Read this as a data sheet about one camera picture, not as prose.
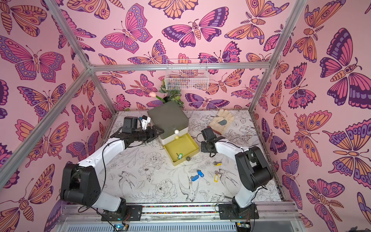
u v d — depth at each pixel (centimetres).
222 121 113
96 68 94
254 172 47
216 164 91
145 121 80
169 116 89
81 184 43
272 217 72
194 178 85
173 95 96
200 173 87
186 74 95
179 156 94
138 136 73
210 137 75
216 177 85
